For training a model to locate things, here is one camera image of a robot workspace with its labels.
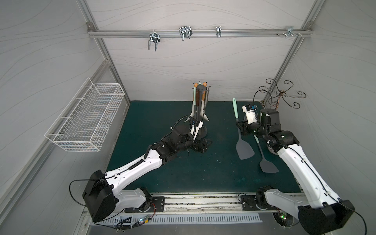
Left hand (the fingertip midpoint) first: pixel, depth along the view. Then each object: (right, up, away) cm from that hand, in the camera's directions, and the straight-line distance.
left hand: (206, 139), depth 72 cm
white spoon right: (-1, +14, +17) cm, 22 cm away
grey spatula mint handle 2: (+38, -19, +15) cm, 45 cm away
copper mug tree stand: (+44, +24, +10) cm, 51 cm away
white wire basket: (-59, +8, -4) cm, 59 cm away
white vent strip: (-25, -39, -2) cm, 46 cm away
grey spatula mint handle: (+19, -6, +1) cm, 20 cm away
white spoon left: (-6, +19, +6) cm, 20 cm away
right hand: (+17, +9, +2) cm, 19 cm away
